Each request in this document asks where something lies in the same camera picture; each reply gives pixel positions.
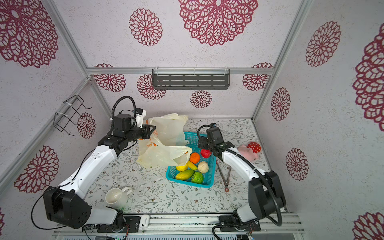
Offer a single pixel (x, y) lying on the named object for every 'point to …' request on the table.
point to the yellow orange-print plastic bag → (167, 145)
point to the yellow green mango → (184, 175)
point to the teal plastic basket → (208, 177)
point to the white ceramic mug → (117, 198)
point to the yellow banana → (191, 165)
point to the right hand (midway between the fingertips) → (203, 138)
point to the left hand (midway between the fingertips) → (154, 129)
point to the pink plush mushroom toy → (250, 151)
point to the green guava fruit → (197, 177)
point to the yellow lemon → (182, 168)
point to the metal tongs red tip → (226, 183)
